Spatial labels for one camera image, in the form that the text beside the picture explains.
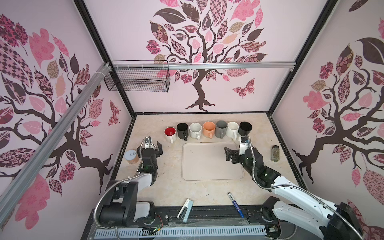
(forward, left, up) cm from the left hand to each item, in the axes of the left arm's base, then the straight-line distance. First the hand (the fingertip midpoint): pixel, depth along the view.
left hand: (150, 144), depth 89 cm
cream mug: (+16, -27, -6) cm, 32 cm away
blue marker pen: (-31, -49, -8) cm, 58 cm away
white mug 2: (+15, -54, -4) cm, 56 cm away
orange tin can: (-5, +13, -5) cm, 14 cm away
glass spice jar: (-3, -79, -6) cm, 79 cm away
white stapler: (-35, -22, -8) cm, 42 cm away
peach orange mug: (+18, -37, -7) cm, 42 cm away
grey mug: (+13, -44, 0) cm, 46 cm away
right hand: (-5, -48, +8) cm, 49 cm away
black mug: (+13, -19, -3) cm, 23 cm away
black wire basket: (+38, +9, +23) cm, 46 cm away
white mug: (+14, -10, -7) cm, 18 cm away
